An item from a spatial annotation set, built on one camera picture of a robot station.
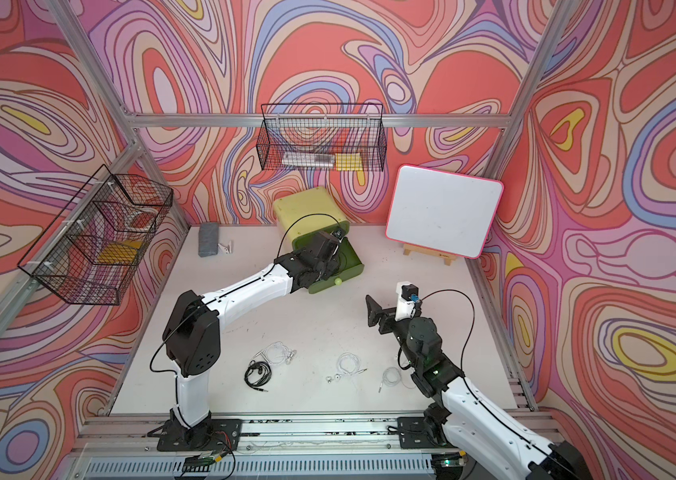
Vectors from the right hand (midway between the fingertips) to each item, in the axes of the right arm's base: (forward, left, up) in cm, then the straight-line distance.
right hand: (384, 301), depth 79 cm
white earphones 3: (-15, -2, -17) cm, 23 cm away
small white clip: (+33, +55, -14) cm, 65 cm away
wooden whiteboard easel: (+27, -20, -12) cm, 36 cm away
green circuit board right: (-34, -13, -19) cm, 41 cm away
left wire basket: (+7, +68, +19) cm, 71 cm away
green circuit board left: (-33, +48, -18) cm, 61 cm away
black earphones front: (-11, +35, -16) cm, 40 cm away
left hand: (+17, +16, 0) cm, 23 cm away
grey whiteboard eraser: (+38, +63, -13) cm, 75 cm away
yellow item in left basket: (+7, +65, +16) cm, 67 cm away
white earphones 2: (-12, +8, -17) cm, 22 cm away
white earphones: (-7, +31, -16) cm, 36 cm away
